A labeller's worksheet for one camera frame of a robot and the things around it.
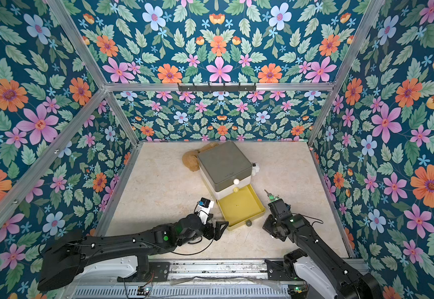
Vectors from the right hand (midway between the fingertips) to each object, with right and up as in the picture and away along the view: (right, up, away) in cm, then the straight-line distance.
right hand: (266, 227), depth 83 cm
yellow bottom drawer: (-12, +7, +6) cm, 15 cm away
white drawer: (-21, +15, +1) cm, 26 cm away
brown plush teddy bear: (-37, +30, +14) cm, 50 cm away
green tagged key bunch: (+5, +11, +13) cm, 18 cm away
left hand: (-19, +5, -7) cm, 21 cm away
